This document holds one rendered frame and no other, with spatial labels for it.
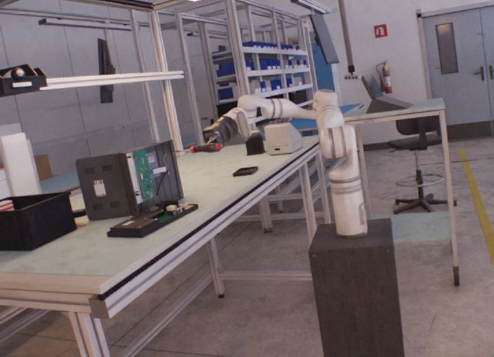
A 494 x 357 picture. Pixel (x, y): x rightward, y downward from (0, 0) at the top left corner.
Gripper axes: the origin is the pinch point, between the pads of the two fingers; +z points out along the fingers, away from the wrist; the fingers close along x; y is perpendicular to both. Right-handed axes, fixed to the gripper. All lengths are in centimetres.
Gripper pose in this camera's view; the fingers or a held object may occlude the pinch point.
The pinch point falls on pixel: (208, 148)
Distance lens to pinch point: 132.2
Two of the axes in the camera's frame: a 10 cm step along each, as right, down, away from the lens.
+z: -3.7, 4.3, -8.3
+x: -2.6, -9.0, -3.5
